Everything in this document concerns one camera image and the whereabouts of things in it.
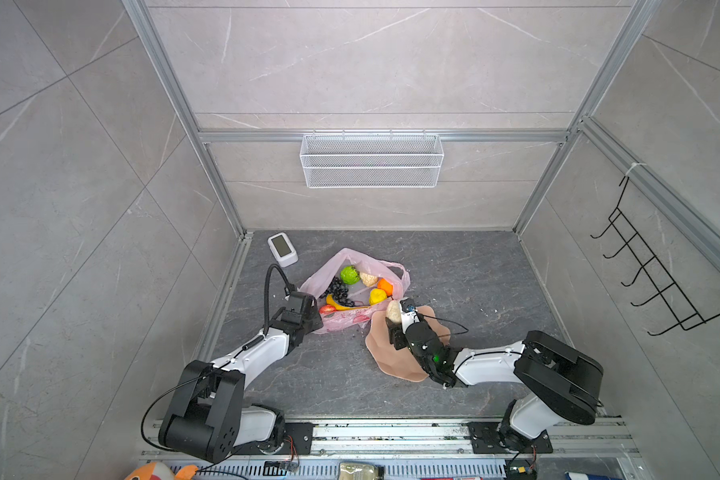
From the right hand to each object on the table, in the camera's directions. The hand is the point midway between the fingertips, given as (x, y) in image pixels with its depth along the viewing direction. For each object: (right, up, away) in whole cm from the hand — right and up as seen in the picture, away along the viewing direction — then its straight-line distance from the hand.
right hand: (395, 314), depth 88 cm
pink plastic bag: (-14, +7, +13) cm, 20 cm away
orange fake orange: (-2, +8, +8) cm, 11 cm away
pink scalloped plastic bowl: (+1, -13, -5) cm, 14 cm away
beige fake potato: (-1, +2, -3) cm, 3 cm away
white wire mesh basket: (-7, +50, +12) cm, 52 cm away
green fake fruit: (-14, +11, +12) cm, 22 cm away
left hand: (-26, +1, +3) cm, 26 cm away
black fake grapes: (-17, +6, +10) cm, 21 cm away
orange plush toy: (-55, -30, -24) cm, 67 cm away
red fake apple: (-21, +1, +2) cm, 21 cm away
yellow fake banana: (-21, +3, +9) cm, 23 cm away
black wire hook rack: (+58, +15, -20) cm, 64 cm away
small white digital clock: (-40, +20, +20) cm, 49 cm away
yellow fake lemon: (-5, +5, +6) cm, 10 cm away
